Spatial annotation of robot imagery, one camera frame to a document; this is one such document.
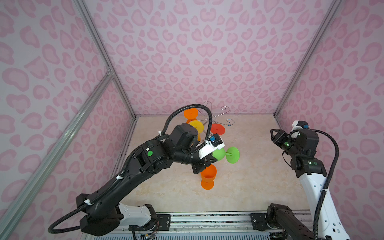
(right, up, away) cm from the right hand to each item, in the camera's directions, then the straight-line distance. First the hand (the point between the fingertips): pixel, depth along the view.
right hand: (274, 130), depth 72 cm
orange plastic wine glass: (-32, -25, +7) cm, 41 cm away
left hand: (-30, -10, -16) cm, 36 cm away
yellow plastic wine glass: (-36, +2, 0) cm, 36 cm away
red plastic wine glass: (-28, +1, -3) cm, 28 cm away
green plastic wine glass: (-22, -11, -6) cm, 25 cm away
